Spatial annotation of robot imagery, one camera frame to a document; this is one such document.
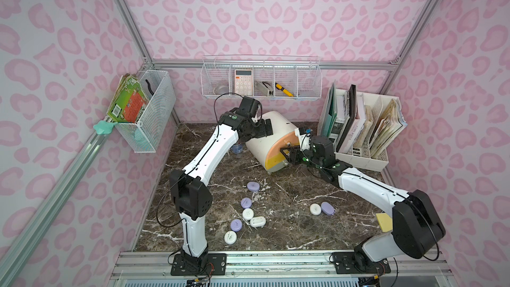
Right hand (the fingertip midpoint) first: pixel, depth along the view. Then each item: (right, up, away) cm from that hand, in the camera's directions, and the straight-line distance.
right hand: (282, 149), depth 82 cm
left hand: (-8, +9, +2) cm, 12 cm away
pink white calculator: (-17, +31, +13) cm, 38 cm away
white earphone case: (-14, -28, +2) cm, 31 cm away
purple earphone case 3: (-19, -31, -2) cm, 36 cm away
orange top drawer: (+2, +4, +1) cm, 4 cm away
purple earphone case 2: (-16, -24, +5) cm, 29 cm away
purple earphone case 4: (+20, -26, +3) cm, 33 cm away
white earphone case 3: (-21, -35, -4) cm, 41 cm away
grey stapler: (-7, +29, +15) cm, 33 cm away
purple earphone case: (-12, -18, +10) cm, 24 cm away
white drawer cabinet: (-7, -1, -1) cm, 7 cm away
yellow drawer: (-5, -6, +3) cm, 8 cm away
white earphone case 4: (+14, -26, +2) cm, 30 cm away
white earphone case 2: (-10, -30, 0) cm, 32 cm away
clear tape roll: (-28, +27, +12) cm, 41 cm away
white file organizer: (+36, +10, +6) cm, 38 cm away
